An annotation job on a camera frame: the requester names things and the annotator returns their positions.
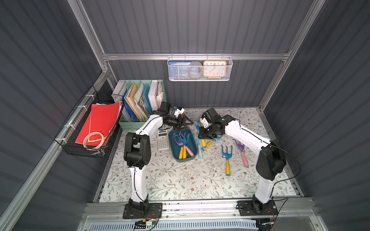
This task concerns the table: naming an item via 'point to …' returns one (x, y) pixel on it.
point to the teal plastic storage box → (175, 147)
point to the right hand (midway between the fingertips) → (202, 135)
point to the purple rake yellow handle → (181, 144)
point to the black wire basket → (66, 139)
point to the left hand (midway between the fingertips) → (188, 125)
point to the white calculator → (163, 140)
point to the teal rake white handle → (198, 126)
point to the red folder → (101, 121)
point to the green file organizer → (141, 98)
